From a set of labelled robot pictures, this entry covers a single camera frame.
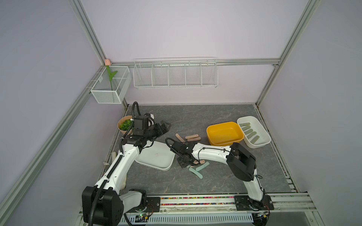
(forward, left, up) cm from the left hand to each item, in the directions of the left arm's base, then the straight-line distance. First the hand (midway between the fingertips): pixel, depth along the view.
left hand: (167, 128), depth 79 cm
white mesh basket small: (+18, +35, +15) cm, 42 cm away
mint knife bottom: (-18, -14, -21) cm, 31 cm away
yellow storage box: (+7, -40, -21) cm, 45 cm away
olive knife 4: (+5, -59, -22) cm, 63 cm away
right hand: (-11, -8, -21) cm, 25 cm away
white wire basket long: (+46, -23, +5) cm, 52 cm away
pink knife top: (+7, -17, -22) cm, 29 cm away
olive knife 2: (+11, -56, -21) cm, 61 cm away
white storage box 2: (+5, -62, -21) cm, 65 cm away
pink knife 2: (-13, -20, -21) cm, 31 cm away
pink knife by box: (+6, -7, -21) cm, 23 cm away
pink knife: (+5, -17, -21) cm, 28 cm away
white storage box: (-7, +8, -21) cm, 23 cm away
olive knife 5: (+1, -60, -21) cm, 64 cm away
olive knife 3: (+7, -57, -20) cm, 61 cm away
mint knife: (-15, -22, -20) cm, 33 cm away
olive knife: (+14, -57, -20) cm, 62 cm away
